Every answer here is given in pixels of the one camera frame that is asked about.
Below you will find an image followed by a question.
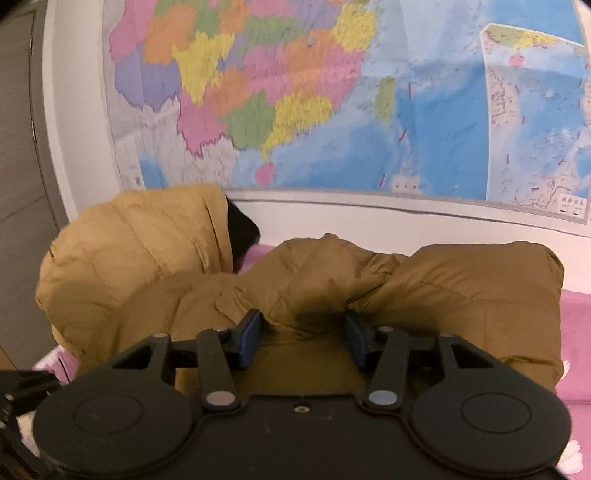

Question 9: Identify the dark brown puffer jacket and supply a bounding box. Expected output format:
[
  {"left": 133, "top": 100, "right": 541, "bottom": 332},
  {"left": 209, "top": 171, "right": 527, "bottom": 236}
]
[{"left": 114, "top": 235, "right": 564, "bottom": 395}]

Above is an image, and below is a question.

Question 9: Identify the pink bed sheet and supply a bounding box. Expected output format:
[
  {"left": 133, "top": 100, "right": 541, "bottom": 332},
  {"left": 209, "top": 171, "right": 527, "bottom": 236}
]
[{"left": 32, "top": 244, "right": 591, "bottom": 476}]

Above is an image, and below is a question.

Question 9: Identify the colourful wall map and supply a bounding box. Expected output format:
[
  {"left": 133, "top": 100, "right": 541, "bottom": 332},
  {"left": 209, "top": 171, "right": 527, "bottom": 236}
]
[{"left": 102, "top": 1, "right": 590, "bottom": 236}]

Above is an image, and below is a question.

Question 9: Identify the mustard yellow puffer jacket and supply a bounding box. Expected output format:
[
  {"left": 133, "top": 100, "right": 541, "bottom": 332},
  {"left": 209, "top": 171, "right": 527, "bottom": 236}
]
[{"left": 35, "top": 184, "right": 233, "bottom": 360}]

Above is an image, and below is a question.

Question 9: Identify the grey wooden door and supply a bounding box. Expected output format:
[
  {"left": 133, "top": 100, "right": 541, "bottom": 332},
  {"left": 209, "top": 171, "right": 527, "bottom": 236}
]
[{"left": 1, "top": 2, "right": 67, "bottom": 369}]

